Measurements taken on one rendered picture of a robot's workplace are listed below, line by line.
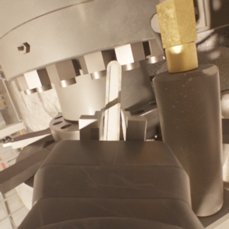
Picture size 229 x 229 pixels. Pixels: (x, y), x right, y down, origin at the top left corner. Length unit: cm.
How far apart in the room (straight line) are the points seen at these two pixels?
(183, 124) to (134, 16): 23
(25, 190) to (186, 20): 46
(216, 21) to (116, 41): 47
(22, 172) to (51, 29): 33
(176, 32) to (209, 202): 22
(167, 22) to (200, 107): 10
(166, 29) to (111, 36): 15
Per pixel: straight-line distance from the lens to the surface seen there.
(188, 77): 18
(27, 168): 48
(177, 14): 20
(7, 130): 798
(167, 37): 20
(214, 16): 74
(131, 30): 35
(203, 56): 103
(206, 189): 25
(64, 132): 48
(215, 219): 29
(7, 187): 48
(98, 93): 45
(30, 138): 71
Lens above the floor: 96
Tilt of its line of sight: 35 degrees down
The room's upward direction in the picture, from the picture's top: 117 degrees counter-clockwise
